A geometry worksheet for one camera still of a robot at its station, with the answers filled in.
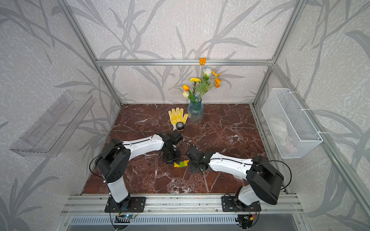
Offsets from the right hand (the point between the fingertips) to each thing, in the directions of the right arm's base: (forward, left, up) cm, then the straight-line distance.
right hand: (194, 165), depth 85 cm
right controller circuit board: (-26, -27, -7) cm, 38 cm away
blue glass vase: (+36, -1, +9) cm, 37 cm away
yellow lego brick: (0, +11, +1) cm, 11 cm away
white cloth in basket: (+12, -47, +20) cm, 52 cm away
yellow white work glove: (+39, +15, -2) cm, 42 cm away
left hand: (+1, +9, 0) cm, 9 cm away
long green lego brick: (+1, +8, -1) cm, 8 cm away
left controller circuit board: (-25, +32, -2) cm, 41 cm away
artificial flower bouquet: (+51, -10, +25) cm, 58 cm away
